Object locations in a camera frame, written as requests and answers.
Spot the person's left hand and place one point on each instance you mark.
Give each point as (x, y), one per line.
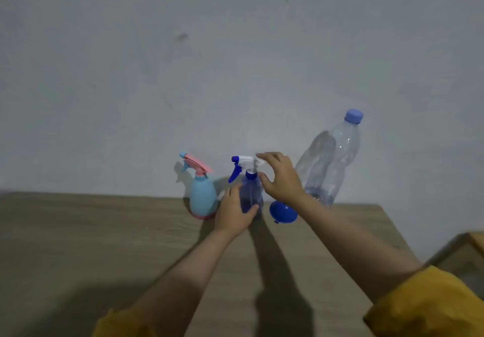
(230, 217)

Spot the person's right hand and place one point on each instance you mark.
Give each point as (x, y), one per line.
(285, 185)

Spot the blue plastic funnel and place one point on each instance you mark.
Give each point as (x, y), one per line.
(283, 214)

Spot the transparent blue spray bottle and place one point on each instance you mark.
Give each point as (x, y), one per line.
(250, 193)

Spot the light blue pink spray bottle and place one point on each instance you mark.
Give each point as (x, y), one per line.
(202, 198)

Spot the white and blue spray head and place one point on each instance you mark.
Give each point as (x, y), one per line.
(245, 162)

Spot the clear plastic water bottle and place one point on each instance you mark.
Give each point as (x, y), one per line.
(340, 155)

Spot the pink spray head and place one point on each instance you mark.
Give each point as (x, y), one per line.
(198, 163)

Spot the blue bottle cap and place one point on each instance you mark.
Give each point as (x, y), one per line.
(354, 116)

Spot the person's right forearm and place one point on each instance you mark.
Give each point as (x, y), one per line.
(355, 246)

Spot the person's left forearm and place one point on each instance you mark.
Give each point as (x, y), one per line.
(185, 284)

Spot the person's yellow left sleeve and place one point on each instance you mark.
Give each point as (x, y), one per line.
(121, 325)

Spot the person's yellow sleeve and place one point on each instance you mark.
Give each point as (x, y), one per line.
(121, 325)
(427, 306)

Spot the person's yellow right sleeve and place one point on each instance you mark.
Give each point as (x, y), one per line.
(427, 306)

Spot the wooden chair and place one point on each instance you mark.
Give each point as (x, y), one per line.
(459, 249)

